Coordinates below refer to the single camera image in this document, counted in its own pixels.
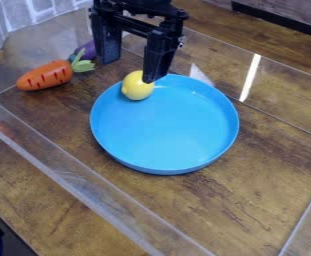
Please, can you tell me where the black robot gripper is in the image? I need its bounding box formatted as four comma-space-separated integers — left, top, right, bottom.
90, 0, 189, 83

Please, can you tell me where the purple toy eggplant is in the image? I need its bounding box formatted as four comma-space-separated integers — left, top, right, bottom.
70, 41, 98, 61

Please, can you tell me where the blue round tray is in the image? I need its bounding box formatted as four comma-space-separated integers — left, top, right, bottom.
90, 74, 241, 175

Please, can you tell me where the yellow toy lemon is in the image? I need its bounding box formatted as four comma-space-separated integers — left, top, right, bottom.
122, 70, 155, 101

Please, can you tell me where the orange toy carrot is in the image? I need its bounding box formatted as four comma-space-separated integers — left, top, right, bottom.
16, 49, 95, 91

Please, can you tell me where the clear acrylic enclosure wall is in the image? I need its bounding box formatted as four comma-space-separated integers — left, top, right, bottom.
0, 3, 311, 256

